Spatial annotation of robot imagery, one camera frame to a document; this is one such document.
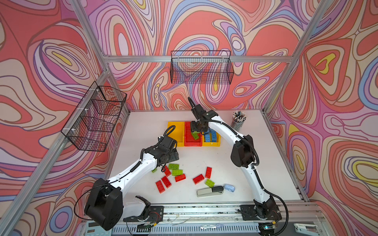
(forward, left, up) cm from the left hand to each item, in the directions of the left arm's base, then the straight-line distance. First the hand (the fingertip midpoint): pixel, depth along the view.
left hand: (172, 155), depth 85 cm
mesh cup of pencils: (+22, -42, +9) cm, 48 cm away
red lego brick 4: (-11, -5, -7) cm, 14 cm away
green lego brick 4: (-14, -22, -7) cm, 27 cm away
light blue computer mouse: (-16, -32, -7) cm, 37 cm away
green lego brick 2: (-4, -1, -7) cm, 8 cm away
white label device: (-35, -65, -6) cm, 74 cm away
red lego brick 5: (-11, -15, -8) cm, 20 cm away
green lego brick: (+18, -14, -6) cm, 24 cm away
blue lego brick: (+15, -22, -4) cm, 27 cm away
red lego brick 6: (-8, -21, -7) cm, 24 cm away
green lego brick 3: (-7, -3, -7) cm, 11 cm away
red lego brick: (-7, +3, -7) cm, 10 cm away
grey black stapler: (-19, -23, -4) cm, 30 cm away
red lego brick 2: (-13, +3, -8) cm, 15 cm away
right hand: (+18, -15, -1) cm, 24 cm away
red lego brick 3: (-15, +6, -7) cm, 18 cm away
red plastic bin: (+14, -10, -5) cm, 18 cm away
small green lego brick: (-6, +11, -6) cm, 14 cm away
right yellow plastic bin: (+11, -24, -5) cm, 27 cm away
